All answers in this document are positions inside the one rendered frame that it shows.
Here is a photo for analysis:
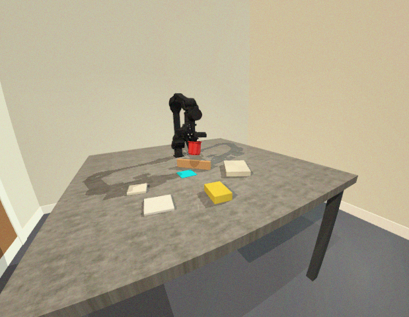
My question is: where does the red cup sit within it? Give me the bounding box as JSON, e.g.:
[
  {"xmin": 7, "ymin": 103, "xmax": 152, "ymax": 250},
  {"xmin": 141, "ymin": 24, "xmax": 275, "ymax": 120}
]
[{"xmin": 188, "ymin": 141, "xmax": 201, "ymax": 155}]

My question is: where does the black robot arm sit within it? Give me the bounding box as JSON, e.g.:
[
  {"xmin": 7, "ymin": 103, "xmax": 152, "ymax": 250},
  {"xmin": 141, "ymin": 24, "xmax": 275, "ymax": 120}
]
[{"xmin": 168, "ymin": 93, "xmax": 202, "ymax": 158}]

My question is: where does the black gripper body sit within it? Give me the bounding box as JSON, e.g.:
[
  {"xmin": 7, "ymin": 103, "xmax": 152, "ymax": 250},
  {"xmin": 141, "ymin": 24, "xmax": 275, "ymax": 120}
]
[{"xmin": 174, "ymin": 122, "xmax": 207, "ymax": 138}]

